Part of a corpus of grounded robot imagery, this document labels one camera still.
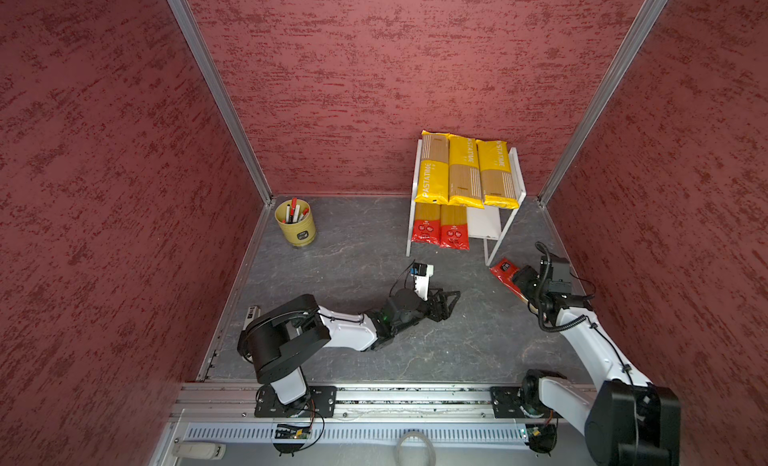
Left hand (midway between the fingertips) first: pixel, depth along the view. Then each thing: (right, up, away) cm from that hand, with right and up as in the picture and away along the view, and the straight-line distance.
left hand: (452, 297), depth 80 cm
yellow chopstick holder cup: (-49, +21, +20) cm, 57 cm away
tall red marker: (-51, +25, +20) cm, 61 cm away
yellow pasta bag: (-6, +32, -2) cm, 33 cm away
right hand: (+21, +2, +8) cm, 22 cm away
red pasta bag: (-6, +20, +10) cm, 23 cm away
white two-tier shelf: (+14, +20, +13) cm, 28 cm away
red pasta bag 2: (+2, +18, +8) cm, 20 cm away
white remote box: (-58, -30, -15) cm, 67 cm away
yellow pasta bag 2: (+3, +30, -4) cm, 30 cm away
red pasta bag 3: (+21, +4, +17) cm, 28 cm away
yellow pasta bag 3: (+11, +30, -4) cm, 32 cm away
